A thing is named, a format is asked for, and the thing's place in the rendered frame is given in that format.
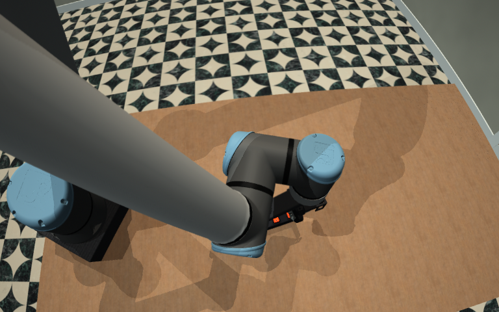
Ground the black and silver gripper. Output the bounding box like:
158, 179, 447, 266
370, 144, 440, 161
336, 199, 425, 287
288, 199, 327, 223

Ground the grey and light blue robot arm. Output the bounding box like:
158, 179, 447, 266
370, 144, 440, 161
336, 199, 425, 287
0, 0, 345, 258

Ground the black power strip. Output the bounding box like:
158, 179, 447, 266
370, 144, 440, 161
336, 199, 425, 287
268, 213, 293, 230

